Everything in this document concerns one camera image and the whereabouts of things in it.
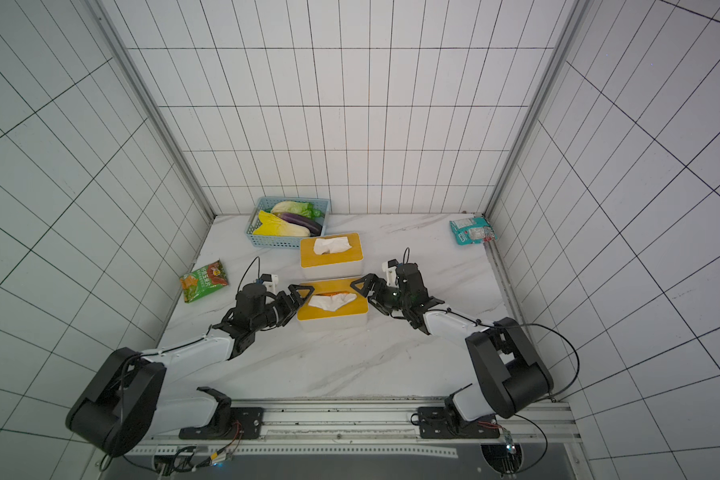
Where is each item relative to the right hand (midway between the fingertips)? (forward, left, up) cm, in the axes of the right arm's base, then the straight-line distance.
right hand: (348, 293), depth 84 cm
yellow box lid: (-4, -3, 0) cm, 5 cm away
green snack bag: (+6, +50, -7) cm, 51 cm away
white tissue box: (+12, +2, -5) cm, 13 cm away
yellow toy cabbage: (+27, +30, -1) cm, 40 cm away
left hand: (-1, +13, -4) cm, 13 cm away
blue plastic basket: (+43, +38, -5) cm, 58 cm away
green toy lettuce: (+39, +24, -4) cm, 46 cm away
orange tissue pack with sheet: (+15, +7, +3) cm, 17 cm away
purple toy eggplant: (+31, +17, -7) cm, 36 cm away
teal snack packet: (+34, -44, -9) cm, 56 cm away
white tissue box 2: (-7, -1, -4) cm, 8 cm away
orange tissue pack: (-2, +5, -2) cm, 6 cm away
